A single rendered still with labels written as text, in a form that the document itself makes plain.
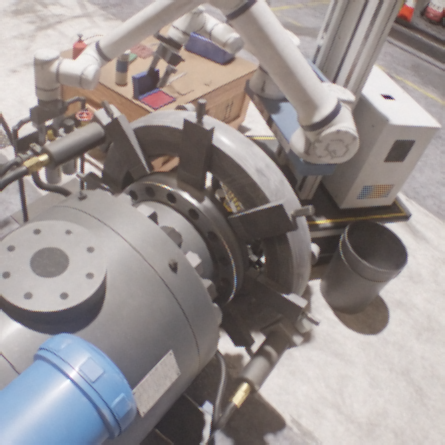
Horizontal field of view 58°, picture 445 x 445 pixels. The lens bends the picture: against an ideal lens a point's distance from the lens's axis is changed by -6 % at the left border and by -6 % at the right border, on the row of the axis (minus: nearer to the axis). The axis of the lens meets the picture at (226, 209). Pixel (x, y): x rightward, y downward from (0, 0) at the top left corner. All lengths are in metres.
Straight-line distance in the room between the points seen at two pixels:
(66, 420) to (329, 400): 1.43
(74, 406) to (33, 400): 0.05
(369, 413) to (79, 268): 1.44
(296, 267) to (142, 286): 0.45
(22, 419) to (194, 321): 0.49
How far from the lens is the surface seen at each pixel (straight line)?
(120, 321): 0.84
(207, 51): 2.72
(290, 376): 1.86
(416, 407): 2.08
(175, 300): 0.91
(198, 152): 1.08
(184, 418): 1.40
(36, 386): 0.59
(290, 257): 1.13
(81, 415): 0.59
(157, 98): 2.20
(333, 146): 1.43
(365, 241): 2.16
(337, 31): 1.93
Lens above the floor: 1.57
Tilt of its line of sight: 42 degrees down
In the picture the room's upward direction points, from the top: 18 degrees clockwise
